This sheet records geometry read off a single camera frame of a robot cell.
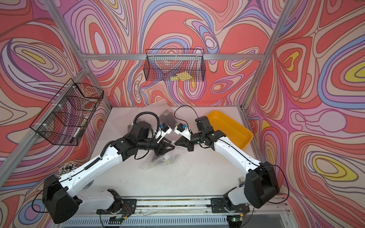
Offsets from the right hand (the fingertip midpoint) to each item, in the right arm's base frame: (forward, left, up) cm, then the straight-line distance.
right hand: (177, 145), depth 76 cm
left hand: (-2, +2, +4) cm, 5 cm away
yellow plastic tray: (+16, -41, -15) cm, 47 cm away
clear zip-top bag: (+40, +49, -21) cm, 66 cm away
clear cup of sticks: (-11, +55, 0) cm, 56 cm away
